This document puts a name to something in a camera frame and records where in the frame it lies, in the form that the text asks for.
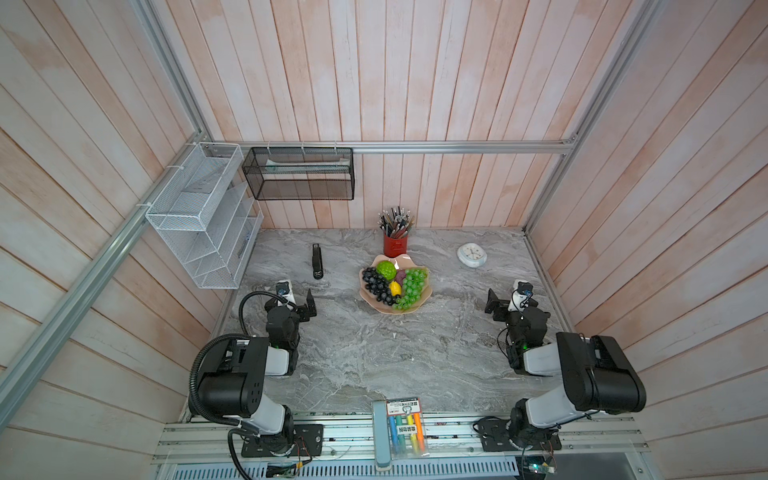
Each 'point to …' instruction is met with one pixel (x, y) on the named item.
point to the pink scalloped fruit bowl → (403, 263)
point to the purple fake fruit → (400, 276)
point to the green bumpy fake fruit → (386, 269)
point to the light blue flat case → (382, 445)
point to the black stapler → (317, 262)
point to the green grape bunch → (412, 288)
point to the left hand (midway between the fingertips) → (296, 295)
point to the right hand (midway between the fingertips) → (506, 289)
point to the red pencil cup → (395, 247)
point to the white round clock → (471, 255)
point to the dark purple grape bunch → (378, 286)
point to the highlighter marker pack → (407, 427)
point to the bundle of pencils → (396, 223)
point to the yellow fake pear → (395, 288)
